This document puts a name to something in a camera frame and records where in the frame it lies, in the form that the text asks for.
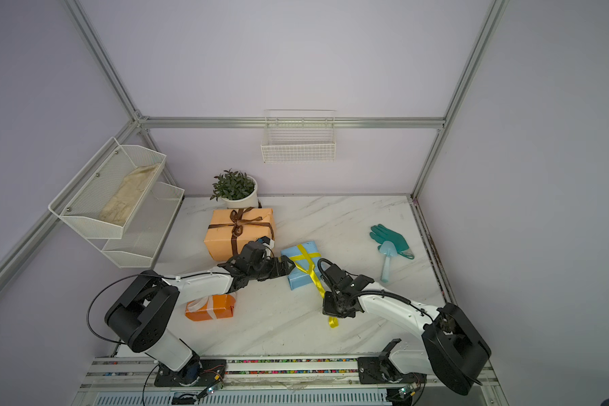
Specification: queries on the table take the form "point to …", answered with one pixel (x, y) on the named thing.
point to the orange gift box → (223, 306)
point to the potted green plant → (237, 189)
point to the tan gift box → (230, 229)
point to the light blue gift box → (298, 277)
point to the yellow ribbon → (305, 263)
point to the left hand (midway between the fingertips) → (286, 269)
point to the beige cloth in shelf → (123, 202)
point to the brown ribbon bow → (238, 221)
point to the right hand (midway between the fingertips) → (331, 313)
